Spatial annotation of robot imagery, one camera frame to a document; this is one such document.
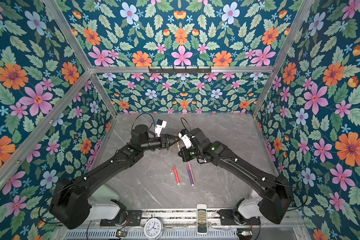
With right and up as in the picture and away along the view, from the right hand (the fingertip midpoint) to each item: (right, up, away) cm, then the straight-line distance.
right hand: (179, 152), depth 74 cm
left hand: (+1, +8, -4) cm, 9 cm away
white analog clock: (-11, -34, -7) cm, 37 cm away
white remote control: (+11, -36, -4) cm, 38 cm away
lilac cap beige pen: (+6, -13, +16) cm, 21 cm away
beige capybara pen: (0, +5, -1) cm, 5 cm away
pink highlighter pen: (-2, -16, +12) cm, 21 cm away
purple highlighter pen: (+6, -17, +14) cm, 22 cm away
